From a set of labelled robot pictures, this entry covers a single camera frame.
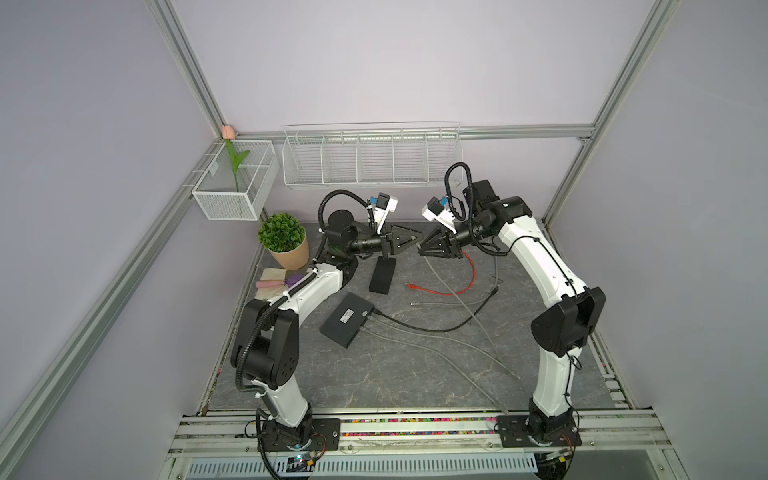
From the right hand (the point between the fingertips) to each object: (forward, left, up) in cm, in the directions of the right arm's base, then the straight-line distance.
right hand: (422, 253), depth 76 cm
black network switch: (-6, +23, -24) cm, 34 cm away
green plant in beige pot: (+16, +43, -12) cm, 48 cm away
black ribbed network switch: (+11, +12, -25) cm, 30 cm away
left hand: (-1, 0, +6) cm, 6 cm away
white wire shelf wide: (+39, +15, +5) cm, 42 cm away
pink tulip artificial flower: (+32, +57, +8) cm, 65 cm away
